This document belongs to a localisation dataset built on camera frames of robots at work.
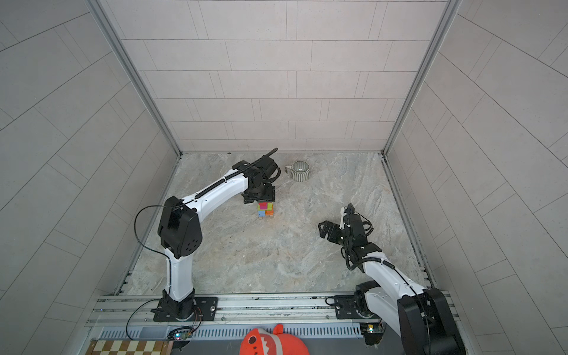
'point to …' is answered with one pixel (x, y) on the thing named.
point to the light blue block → (261, 213)
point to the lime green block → (259, 208)
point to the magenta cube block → (264, 207)
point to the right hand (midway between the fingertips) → (326, 227)
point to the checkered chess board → (130, 347)
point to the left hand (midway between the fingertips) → (271, 196)
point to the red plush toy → (260, 342)
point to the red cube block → (270, 206)
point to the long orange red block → (269, 212)
